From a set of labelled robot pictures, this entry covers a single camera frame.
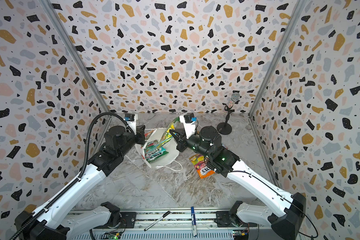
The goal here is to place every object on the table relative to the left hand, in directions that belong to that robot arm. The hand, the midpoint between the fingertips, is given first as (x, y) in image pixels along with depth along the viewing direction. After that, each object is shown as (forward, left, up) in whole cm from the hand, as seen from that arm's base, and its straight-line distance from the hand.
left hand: (143, 123), depth 72 cm
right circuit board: (-42, -46, -33) cm, 71 cm away
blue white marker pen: (-37, -24, -31) cm, 54 cm away
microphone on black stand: (+23, -50, -32) cm, 64 cm away
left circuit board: (-41, +14, -33) cm, 54 cm away
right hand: (-10, -14, +8) cm, 18 cm away
